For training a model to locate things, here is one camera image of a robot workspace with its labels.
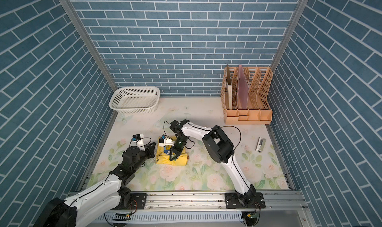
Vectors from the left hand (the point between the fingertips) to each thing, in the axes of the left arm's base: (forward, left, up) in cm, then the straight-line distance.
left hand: (159, 143), depth 84 cm
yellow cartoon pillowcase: (-5, -2, -5) cm, 8 cm away
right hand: (-5, -8, -8) cm, 13 cm away
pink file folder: (+32, -51, +13) cm, 62 cm away
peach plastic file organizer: (+42, -65, +14) cm, 79 cm away
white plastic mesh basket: (+44, +29, -9) cm, 53 cm away
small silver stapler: (+3, -62, -6) cm, 63 cm away
